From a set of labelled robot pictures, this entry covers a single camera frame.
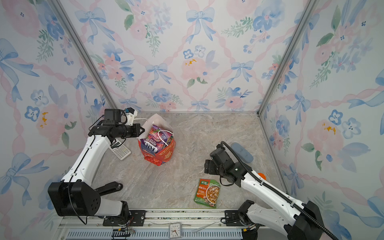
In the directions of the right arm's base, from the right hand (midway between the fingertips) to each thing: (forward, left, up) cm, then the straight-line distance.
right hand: (210, 164), depth 80 cm
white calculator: (+13, +57, -10) cm, 59 cm away
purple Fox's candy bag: (+9, +28, +9) cm, 31 cm away
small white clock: (-29, +17, -9) cm, 35 cm away
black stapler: (-11, +54, -8) cm, 55 cm away
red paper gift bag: (+3, +24, +5) cm, 25 cm away
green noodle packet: (-11, +1, -11) cm, 16 cm away
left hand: (+14, +36, +12) cm, 40 cm away
